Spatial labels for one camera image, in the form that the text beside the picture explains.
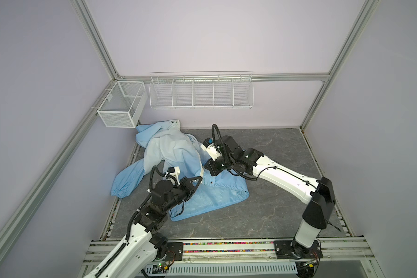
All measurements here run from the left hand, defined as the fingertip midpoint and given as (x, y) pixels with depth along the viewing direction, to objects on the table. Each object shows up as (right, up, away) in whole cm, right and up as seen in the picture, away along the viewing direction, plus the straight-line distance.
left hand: (203, 181), depth 72 cm
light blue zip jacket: (-26, +16, +31) cm, 43 cm away
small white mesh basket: (-51, +40, +32) cm, 72 cm away
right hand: (0, +6, +5) cm, 8 cm away
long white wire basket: (-3, +47, +27) cm, 54 cm away
